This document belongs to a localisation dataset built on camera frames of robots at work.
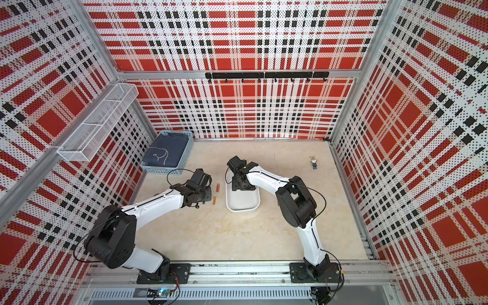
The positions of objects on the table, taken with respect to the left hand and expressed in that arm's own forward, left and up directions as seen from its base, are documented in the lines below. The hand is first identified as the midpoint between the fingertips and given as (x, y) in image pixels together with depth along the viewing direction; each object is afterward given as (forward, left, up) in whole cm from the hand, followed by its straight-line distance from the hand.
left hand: (208, 192), depth 92 cm
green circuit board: (-40, +11, -3) cm, 41 cm away
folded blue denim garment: (+25, +27, +4) cm, 37 cm away
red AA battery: (+5, -3, -5) cm, 8 cm away
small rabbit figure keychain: (+22, -57, -4) cm, 61 cm away
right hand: (+5, -17, -1) cm, 18 cm away
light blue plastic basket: (+13, +17, +1) cm, 21 cm away
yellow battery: (-1, -2, -6) cm, 6 cm away
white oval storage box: (-2, -16, -3) cm, 16 cm away
